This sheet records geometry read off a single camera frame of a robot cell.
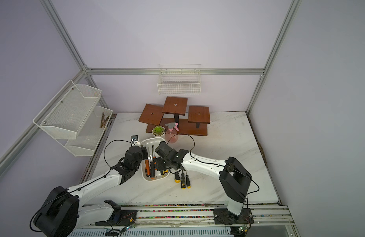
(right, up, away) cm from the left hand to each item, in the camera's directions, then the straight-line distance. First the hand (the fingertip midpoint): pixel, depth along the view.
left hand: (141, 147), depth 87 cm
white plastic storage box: (+4, +3, +1) cm, 5 cm away
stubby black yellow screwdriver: (+22, -18, -3) cm, 28 cm away
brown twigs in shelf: (-30, +16, +11) cm, 35 cm away
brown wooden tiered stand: (+31, +17, +10) cm, 37 cm away
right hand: (+12, -10, -5) cm, 17 cm away
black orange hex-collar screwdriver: (+7, -11, -1) cm, 13 cm away
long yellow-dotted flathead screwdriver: (+25, -19, -3) cm, 32 cm away
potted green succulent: (+8, +9, +11) cm, 16 cm away
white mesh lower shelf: (-36, +4, +3) cm, 36 cm away
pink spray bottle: (+17, +7, +11) cm, 21 cm away
